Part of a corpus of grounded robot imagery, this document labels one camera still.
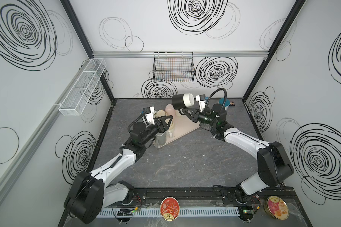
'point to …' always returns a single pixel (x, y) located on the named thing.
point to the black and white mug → (181, 101)
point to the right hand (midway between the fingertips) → (180, 111)
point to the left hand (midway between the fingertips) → (171, 117)
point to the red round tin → (169, 208)
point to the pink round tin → (276, 207)
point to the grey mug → (161, 139)
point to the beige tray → (183, 125)
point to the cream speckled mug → (171, 129)
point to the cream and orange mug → (160, 113)
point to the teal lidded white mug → (227, 102)
